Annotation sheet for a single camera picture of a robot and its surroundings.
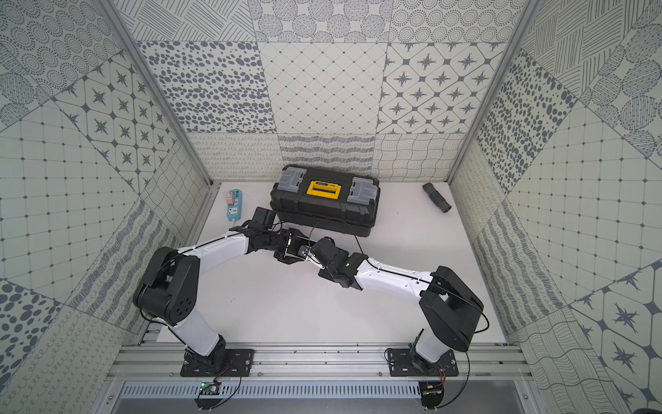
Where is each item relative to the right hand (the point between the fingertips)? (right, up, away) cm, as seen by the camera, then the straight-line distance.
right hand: (332, 256), depth 87 cm
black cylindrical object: (+46, +21, +26) cm, 56 cm away
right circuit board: (+29, -36, -15) cm, 49 cm away
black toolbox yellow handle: (-1, +19, +5) cm, 20 cm away
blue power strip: (-42, +15, +21) cm, 49 cm away
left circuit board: (-34, -35, -15) cm, 51 cm away
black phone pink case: (-12, +5, -3) cm, 13 cm away
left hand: (-10, +6, +3) cm, 12 cm away
